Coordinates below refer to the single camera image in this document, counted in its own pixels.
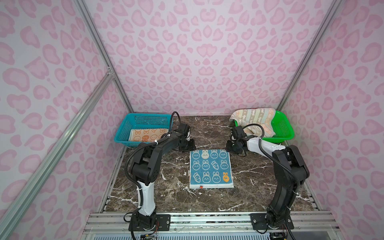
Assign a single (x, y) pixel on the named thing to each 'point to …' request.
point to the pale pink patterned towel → (263, 117)
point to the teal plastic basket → (136, 121)
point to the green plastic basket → (282, 129)
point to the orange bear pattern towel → (146, 135)
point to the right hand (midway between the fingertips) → (227, 147)
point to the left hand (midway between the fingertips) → (195, 146)
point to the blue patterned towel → (210, 169)
